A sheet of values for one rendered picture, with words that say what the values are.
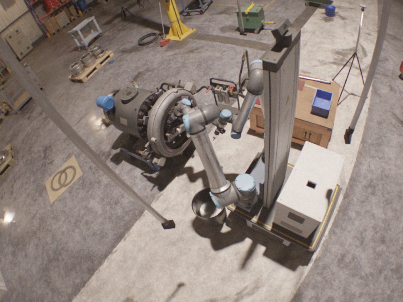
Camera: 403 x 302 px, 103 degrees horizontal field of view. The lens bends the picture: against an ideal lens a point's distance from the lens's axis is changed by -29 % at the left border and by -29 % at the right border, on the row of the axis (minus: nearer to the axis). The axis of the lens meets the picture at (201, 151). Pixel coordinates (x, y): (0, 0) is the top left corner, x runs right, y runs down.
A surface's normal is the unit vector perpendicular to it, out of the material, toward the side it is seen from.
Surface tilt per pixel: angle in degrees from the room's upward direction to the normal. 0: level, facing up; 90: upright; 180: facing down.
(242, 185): 5
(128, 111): 37
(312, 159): 0
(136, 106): 24
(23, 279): 0
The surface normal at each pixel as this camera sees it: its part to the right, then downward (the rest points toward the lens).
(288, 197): -0.22, -0.57
